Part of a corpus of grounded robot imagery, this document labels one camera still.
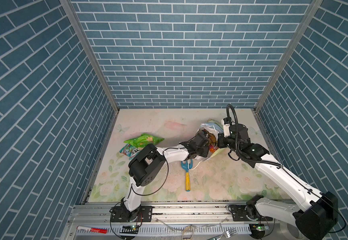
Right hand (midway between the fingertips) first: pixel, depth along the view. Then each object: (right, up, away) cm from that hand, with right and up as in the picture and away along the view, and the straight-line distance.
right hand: (217, 132), depth 79 cm
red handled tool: (-58, -45, -11) cm, 74 cm away
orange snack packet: (-1, -10, +9) cm, 14 cm away
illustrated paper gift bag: (0, +3, +5) cm, 6 cm away
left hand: (-3, -12, +13) cm, 18 cm away
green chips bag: (-43, -6, +11) cm, 44 cm away
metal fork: (+2, -46, -11) cm, 48 cm away
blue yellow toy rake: (-16, -21, +8) cm, 28 cm away
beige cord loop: (-14, -47, -10) cm, 50 cm away
